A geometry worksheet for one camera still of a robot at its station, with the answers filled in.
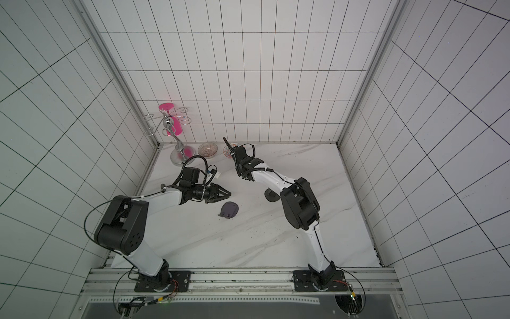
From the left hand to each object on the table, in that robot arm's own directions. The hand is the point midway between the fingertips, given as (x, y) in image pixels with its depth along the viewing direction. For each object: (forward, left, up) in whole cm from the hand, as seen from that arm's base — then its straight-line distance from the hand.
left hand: (227, 197), depth 86 cm
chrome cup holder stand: (+32, +31, -8) cm, 45 cm away
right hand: (+21, -11, 0) cm, 24 cm away
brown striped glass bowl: (+35, +17, -7) cm, 39 cm away
